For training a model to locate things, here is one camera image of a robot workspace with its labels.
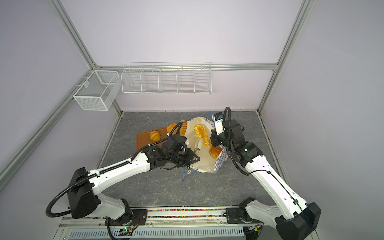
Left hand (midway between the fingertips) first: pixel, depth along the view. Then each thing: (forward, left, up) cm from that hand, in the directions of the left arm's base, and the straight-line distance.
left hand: (199, 162), depth 73 cm
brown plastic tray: (+28, +37, -18) cm, 50 cm away
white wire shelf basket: (+57, +18, +11) cm, 61 cm away
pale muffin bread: (+35, +18, -15) cm, 42 cm away
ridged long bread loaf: (+34, +9, -16) cm, 39 cm away
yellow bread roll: (+29, +29, -15) cm, 44 cm away
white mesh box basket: (+51, +63, +7) cm, 82 cm away
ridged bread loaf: (+21, -3, -3) cm, 21 cm away
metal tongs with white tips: (+11, -1, -1) cm, 11 cm away
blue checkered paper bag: (+5, -5, -14) cm, 16 cm away
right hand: (+12, -8, +9) cm, 17 cm away
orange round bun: (+12, -10, -12) cm, 20 cm away
